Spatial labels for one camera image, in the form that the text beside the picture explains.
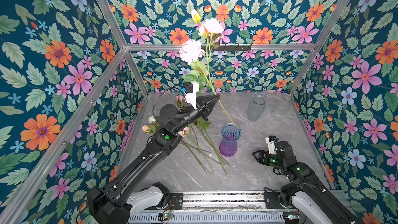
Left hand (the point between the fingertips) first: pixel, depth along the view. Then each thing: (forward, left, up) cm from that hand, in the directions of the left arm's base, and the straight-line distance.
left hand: (220, 93), depth 52 cm
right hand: (-6, -20, -41) cm, 46 cm away
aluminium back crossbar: (+50, -5, -12) cm, 51 cm away
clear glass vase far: (+22, -45, -43) cm, 66 cm away
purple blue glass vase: (+2, -7, -33) cm, 34 cm away
